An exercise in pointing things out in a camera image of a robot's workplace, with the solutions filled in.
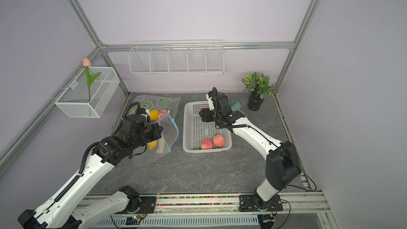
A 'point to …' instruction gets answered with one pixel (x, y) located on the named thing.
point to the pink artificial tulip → (89, 78)
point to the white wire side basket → (73, 100)
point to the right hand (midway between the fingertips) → (204, 111)
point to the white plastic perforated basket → (195, 131)
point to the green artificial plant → (259, 83)
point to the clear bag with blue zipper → (161, 147)
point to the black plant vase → (254, 101)
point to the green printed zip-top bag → (157, 105)
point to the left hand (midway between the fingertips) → (163, 129)
